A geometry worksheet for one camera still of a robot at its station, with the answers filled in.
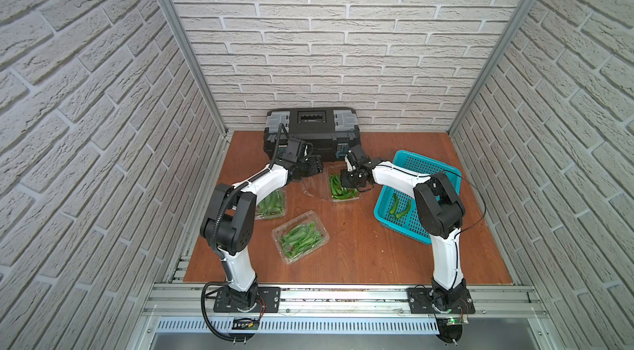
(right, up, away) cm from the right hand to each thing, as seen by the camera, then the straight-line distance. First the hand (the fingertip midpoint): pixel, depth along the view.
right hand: (346, 180), depth 99 cm
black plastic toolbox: (-8, +19, -3) cm, 21 cm away
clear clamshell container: (-8, -1, -1) cm, 8 cm away
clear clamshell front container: (-15, -12, -13) cm, 23 cm away
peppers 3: (-17, -18, -16) cm, 30 cm away
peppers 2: (-3, -4, -2) cm, 6 cm away
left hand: (-10, +7, -5) cm, 13 cm away
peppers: (-29, -8, -8) cm, 31 cm away
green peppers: (+18, -10, -6) cm, 21 cm away
